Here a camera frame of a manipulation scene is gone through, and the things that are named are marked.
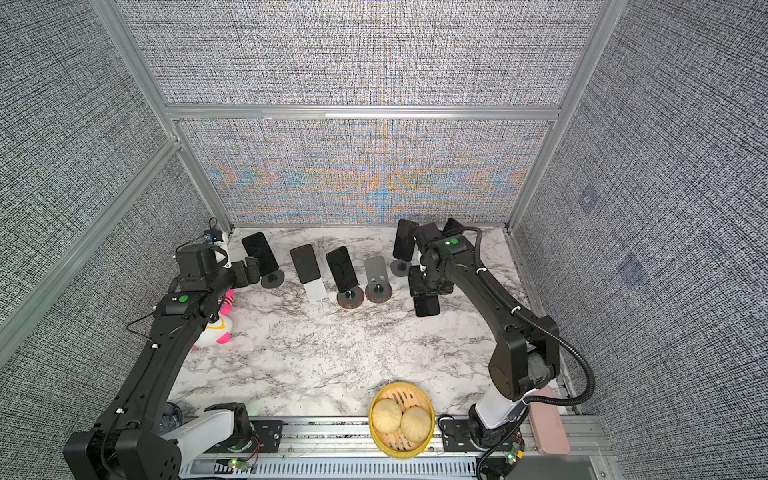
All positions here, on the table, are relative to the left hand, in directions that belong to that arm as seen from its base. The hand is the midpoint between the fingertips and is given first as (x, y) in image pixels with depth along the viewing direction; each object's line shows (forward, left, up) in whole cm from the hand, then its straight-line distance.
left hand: (240, 262), depth 79 cm
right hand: (-5, -49, -8) cm, 50 cm away
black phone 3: (+17, -46, -15) cm, 51 cm away
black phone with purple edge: (+15, -61, -4) cm, 63 cm away
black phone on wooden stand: (+6, -25, -12) cm, 29 cm away
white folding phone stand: (+5, -15, -23) cm, 28 cm away
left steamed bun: (-35, -37, -18) cm, 54 cm away
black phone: (+13, +1, -8) cm, 16 cm away
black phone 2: (+7, -14, -11) cm, 19 cm away
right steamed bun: (-37, -44, -17) cm, 60 cm away
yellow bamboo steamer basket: (-41, -39, -21) cm, 60 cm away
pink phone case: (-39, -76, -21) cm, 88 cm away
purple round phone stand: (+13, -45, -23) cm, 52 cm away
